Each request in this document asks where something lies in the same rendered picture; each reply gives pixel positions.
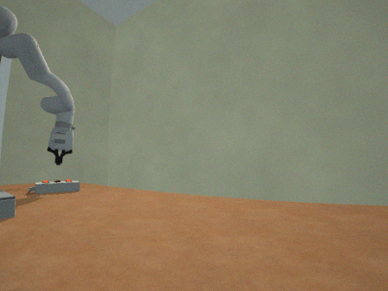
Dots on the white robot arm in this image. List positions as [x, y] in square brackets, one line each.
[25, 47]

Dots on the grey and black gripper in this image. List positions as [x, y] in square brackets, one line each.
[65, 148]

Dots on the white power strip panel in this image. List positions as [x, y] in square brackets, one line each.
[56, 186]

